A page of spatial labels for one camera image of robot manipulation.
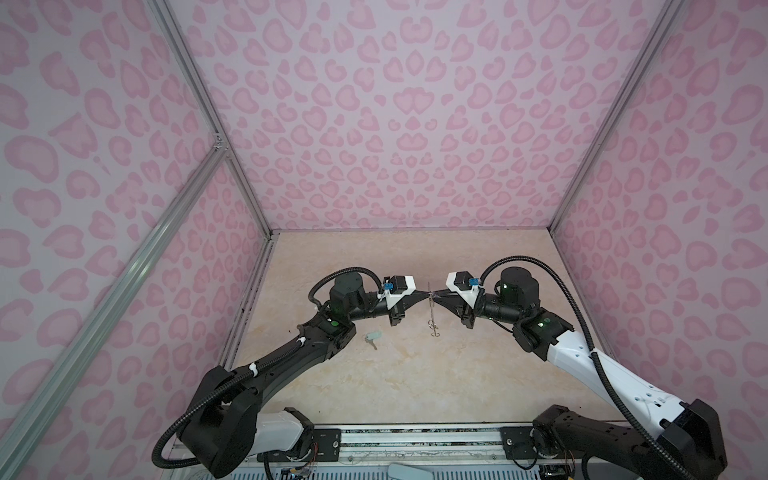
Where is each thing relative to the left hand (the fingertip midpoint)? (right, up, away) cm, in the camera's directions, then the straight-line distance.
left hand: (428, 294), depth 70 cm
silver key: (-15, -17, +21) cm, 31 cm away
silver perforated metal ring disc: (+1, -7, +1) cm, 7 cm away
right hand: (+3, -1, +2) cm, 4 cm away
